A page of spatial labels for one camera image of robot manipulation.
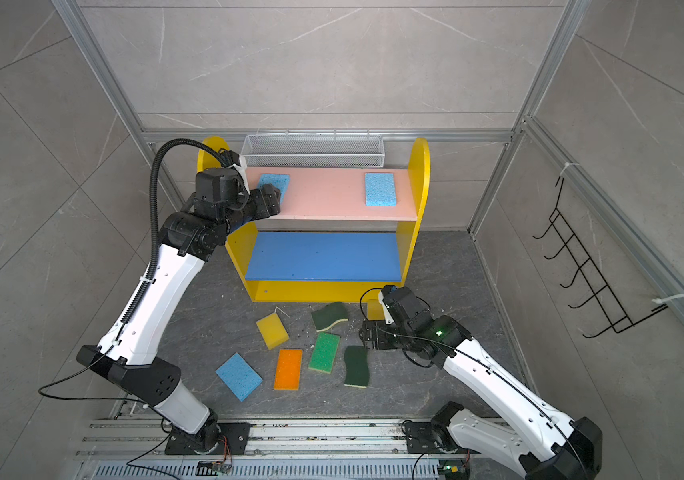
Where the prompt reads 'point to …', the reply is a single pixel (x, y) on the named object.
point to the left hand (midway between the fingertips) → (268, 187)
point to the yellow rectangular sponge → (375, 310)
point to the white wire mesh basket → (313, 150)
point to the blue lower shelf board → (325, 256)
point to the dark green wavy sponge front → (357, 366)
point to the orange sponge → (287, 369)
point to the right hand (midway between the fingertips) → (373, 330)
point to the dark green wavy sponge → (329, 315)
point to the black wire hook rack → (602, 299)
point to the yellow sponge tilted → (272, 330)
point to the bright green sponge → (324, 352)
